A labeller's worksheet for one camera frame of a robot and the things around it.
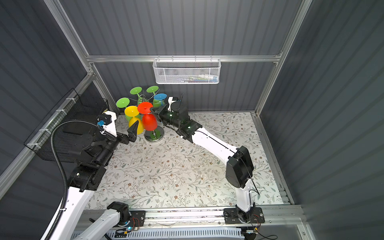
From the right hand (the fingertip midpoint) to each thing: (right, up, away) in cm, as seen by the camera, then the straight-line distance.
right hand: (148, 110), depth 70 cm
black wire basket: (-42, +1, +6) cm, 42 cm away
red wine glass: (-2, -5, +9) cm, 10 cm away
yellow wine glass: (-11, 0, +7) cm, 13 cm away
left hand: (-6, -4, -9) cm, 12 cm away
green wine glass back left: (-14, +14, +19) cm, 27 cm away
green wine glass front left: (-18, +6, +13) cm, 23 cm away
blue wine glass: (+1, +8, +15) cm, 17 cm away
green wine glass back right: (-3, +15, +19) cm, 24 cm away
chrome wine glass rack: (-10, -14, +38) cm, 42 cm away
